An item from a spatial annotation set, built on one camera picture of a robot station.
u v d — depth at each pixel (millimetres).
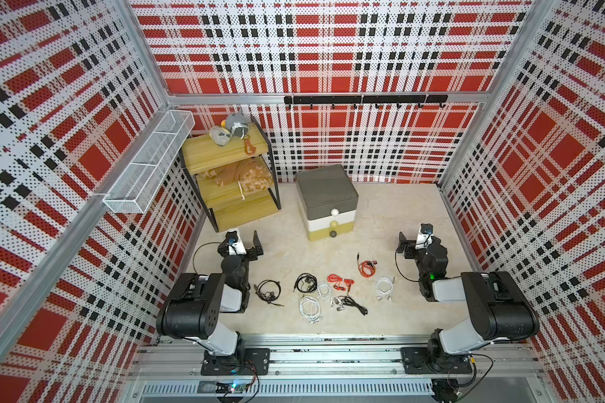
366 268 938
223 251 800
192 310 453
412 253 836
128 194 679
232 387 691
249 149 861
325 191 909
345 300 859
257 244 859
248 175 884
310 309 827
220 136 838
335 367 736
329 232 1003
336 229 1003
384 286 888
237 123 861
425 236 779
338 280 907
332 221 937
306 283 897
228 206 1124
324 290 879
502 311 448
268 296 862
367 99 888
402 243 846
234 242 745
